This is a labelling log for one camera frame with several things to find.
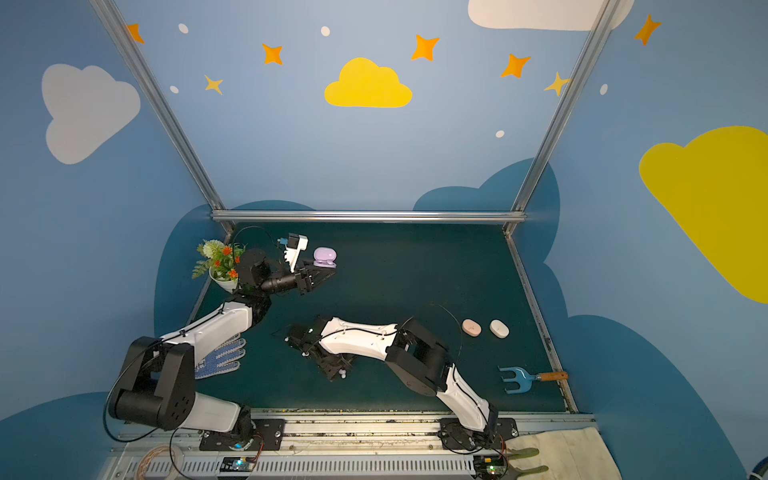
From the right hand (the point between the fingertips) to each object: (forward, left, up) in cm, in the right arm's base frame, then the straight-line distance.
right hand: (346, 361), depth 85 cm
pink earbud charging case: (+12, -38, 0) cm, 40 cm away
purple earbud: (-3, 0, 0) cm, 3 cm away
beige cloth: (-19, -58, -1) cm, 61 cm away
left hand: (+16, +3, +23) cm, 28 cm away
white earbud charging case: (+13, -47, -1) cm, 49 cm away
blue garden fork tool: (-1, -52, -2) cm, 52 cm away
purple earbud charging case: (+19, +6, +24) cm, 31 cm away
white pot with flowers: (+23, +40, +14) cm, 49 cm away
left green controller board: (-26, +23, -1) cm, 34 cm away
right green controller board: (-23, -38, -3) cm, 44 cm away
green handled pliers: (-24, -43, 0) cm, 49 cm away
